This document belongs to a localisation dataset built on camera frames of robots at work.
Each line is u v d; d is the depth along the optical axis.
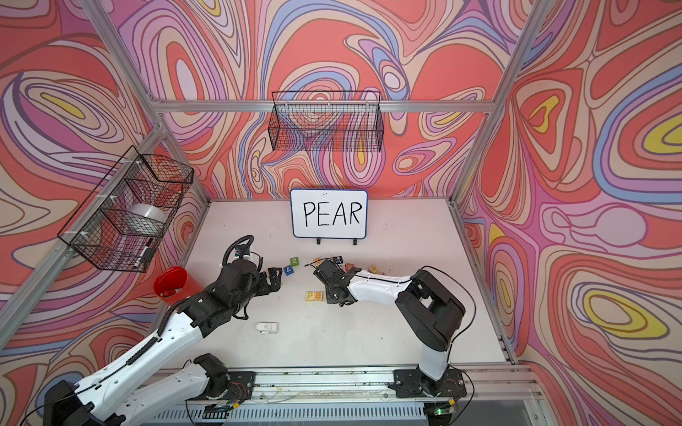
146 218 0.70
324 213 0.99
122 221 0.73
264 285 0.70
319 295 0.90
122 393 0.42
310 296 0.90
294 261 0.98
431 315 0.48
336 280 0.70
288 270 0.96
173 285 0.82
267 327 0.81
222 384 0.66
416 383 0.73
